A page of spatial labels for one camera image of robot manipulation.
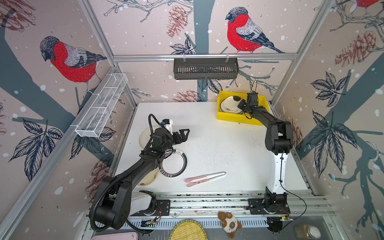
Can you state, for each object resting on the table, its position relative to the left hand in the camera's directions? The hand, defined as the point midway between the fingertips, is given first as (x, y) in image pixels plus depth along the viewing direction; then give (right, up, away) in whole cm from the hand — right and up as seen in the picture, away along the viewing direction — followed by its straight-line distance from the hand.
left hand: (184, 131), depth 82 cm
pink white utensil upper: (+19, -25, +3) cm, 32 cm away
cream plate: (-20, -27, 0) cm, 34 cm away
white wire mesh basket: (-45, +14, -4) cm, 47 cm away
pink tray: (-26, -45, -17) cm, 55 cm away
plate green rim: (-6, -21, +6) cm, 22 cm away
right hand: (+40, +18, +25) cm, 50 cm away
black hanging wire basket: (+14, +43, +23) cm, 50 cm away
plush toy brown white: (+22, -41, -16) cm, 49 cm away
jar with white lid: (+53, -39, -23) cm, 69 cm away
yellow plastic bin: (+38, +7, +13) cm, 40 cm away
